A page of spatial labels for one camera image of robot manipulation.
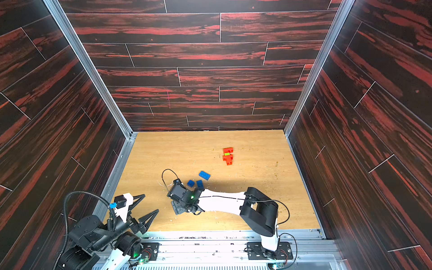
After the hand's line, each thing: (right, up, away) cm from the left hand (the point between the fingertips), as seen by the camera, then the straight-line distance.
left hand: (151, 204), depth 63 cm
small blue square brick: (+10, +2, +31) cm, 33 cm away
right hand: (+8, -5, +22) cm, 24 cm away
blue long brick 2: (+16, +1, +31) cm, 35 cm away
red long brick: (+33, +20, +47) cm, 61 cm away
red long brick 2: (+32, +15, +41) cm, 55 cm away
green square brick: (+32, +18, +43) cm, 56 cm away
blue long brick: (+18, +5, +36) cm, 40 cm away
